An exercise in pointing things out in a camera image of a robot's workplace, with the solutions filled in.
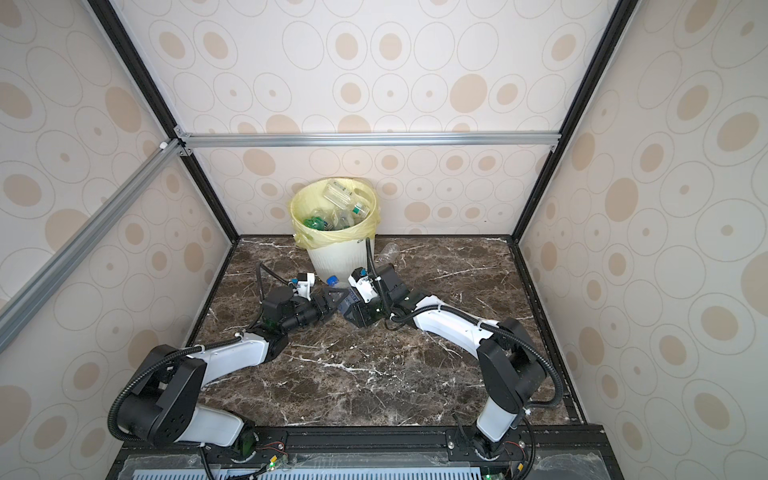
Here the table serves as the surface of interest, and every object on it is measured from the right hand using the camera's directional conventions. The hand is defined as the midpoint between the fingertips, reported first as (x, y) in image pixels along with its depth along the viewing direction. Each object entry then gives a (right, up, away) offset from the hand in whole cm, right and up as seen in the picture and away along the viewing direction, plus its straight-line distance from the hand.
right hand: (353, 312), depth 84 cm
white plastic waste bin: (-5, +15, +7) cm, 17 cm away
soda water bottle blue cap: (-6, +9, +1) cm, 11 cm away
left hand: (0, +5, -3) cm, 6 cm away
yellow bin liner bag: (-16, +35, +13) cm, 41 cm away
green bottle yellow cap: (-11, +26, +5) cm, 28 cm away
